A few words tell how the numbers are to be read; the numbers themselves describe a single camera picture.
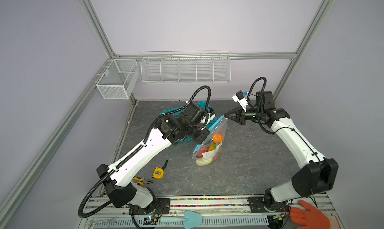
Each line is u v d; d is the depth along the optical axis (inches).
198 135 23.1
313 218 27.6
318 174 16.4
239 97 25.3
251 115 25.7
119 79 40.2
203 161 31.2
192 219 27.8
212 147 30.3
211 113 22.7
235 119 26.9
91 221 27.7
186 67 39.1
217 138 34.2
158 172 32.5
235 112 26.3
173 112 19.8
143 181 31.8
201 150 28.4
